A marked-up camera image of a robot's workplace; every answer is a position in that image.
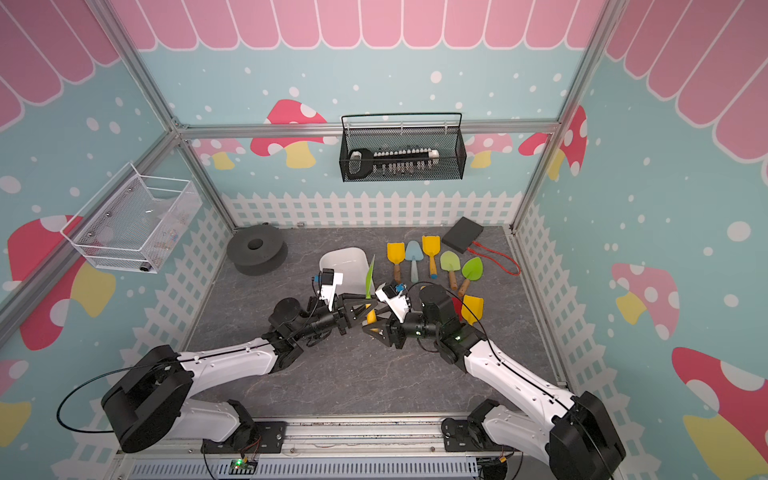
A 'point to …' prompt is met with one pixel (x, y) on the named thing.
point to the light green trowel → (451, 262)
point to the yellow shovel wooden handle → (396, 254)
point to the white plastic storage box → (353, 264)
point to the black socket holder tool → (362, 163)
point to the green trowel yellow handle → (371, 315)
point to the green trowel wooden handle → (472, 270)
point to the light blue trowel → (414, 253)
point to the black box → (462, 233)
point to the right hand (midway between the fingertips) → (370, 323)
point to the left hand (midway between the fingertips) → (377, 307)
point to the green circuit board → (242, 467)
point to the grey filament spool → (257, 250)
